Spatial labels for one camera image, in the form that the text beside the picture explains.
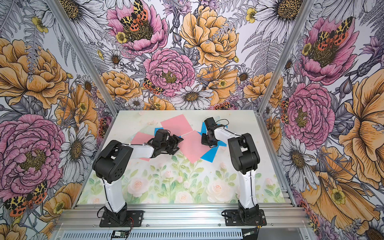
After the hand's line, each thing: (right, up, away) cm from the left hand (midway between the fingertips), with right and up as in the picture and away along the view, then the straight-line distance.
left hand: (182, 145), depth 99 cm
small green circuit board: (-26, -37, -28) cm, 53 cm away
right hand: (+15, 0, +3) cm, 15 cm away
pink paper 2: (-4, +13, +14) cm, 20 cm away
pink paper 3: (+6, -1, +3) cm, 7 cm away
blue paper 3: (+18, -6, -1) cm, 19 cm away
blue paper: (-20, +10, +13) cm, 26 cm away
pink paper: (-30, +4, +10) cm, 32 cm away
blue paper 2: (+15, +10, +14) cm, 22 cm away
